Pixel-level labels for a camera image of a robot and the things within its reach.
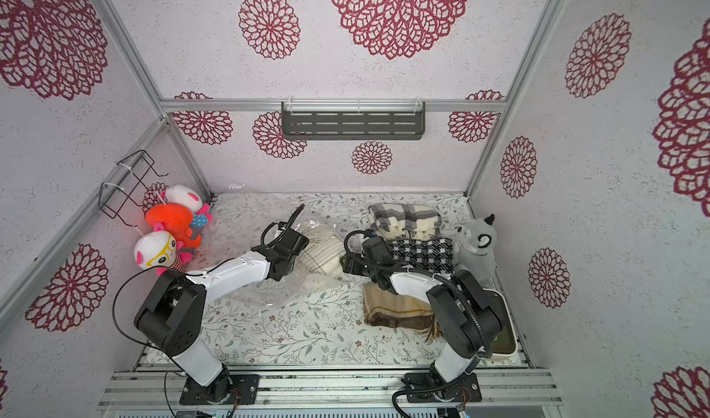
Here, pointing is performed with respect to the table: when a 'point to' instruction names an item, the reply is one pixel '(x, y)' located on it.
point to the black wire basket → (112, 196)
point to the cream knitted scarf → (322, 254)
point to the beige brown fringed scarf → (388, 309)
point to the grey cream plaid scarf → (404, 220)
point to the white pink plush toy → (201, 214)
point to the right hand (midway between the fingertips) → (346, 258)
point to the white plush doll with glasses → (157, 249)
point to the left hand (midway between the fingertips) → (276, 255)
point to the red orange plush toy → (174, 219)
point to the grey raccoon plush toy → (474, 249)
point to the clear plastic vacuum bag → (238, 219)
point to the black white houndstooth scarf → (435, 254)
